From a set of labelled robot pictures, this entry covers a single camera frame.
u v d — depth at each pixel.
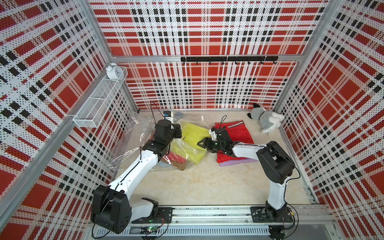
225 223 0.72
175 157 0.81
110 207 0.39
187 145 0.81
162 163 0.86
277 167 0.50
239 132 1.03
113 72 0.80
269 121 1.00
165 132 0.59
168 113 0.70
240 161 0.90
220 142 0.77
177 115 1.03
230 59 0.89
